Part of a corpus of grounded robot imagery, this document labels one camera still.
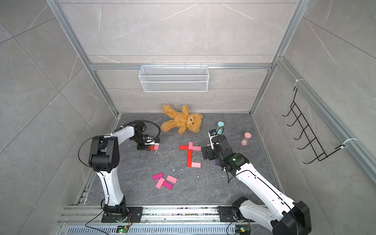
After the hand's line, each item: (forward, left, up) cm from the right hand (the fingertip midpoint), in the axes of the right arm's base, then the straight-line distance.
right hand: (213, 146), depth 80 cm
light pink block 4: (+9, +36, -16) cm, 41 cm away
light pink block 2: (+9, +9, -17) cm, 21 cm away
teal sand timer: (+26, -10, -17) cm, 33 cm away
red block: (+10, +18, -17) cm, 26 cm away
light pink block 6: (-12, +24, -17) cm, 32 cm away
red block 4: (+9, +39, -16) cm, 43 cm away
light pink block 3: (-3, +9, -18) cm, 20 cm away
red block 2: (+6, +14, -19) cm, 24 cm away
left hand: (+13, +42, -17) cm, 47 cm away
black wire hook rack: (-8, -44, +12) cm, 46 cm away
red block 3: (+1, +14, -19) cm, 23 cm away
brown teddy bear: (+28, +17, -10) cm, 34 cm away
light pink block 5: (-14, +31, -17) cm, 38 cm away
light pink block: (+11, +13, -17) cm, 24 cm away
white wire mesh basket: (+47, +24, +13) cm, 54 cm away
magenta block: (-10, +33, -17) cm, 38 cm away
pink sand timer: (+14, -25, -9) cm, 30 cm away
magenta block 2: (-15, +27, -18) cm, 35 cm away
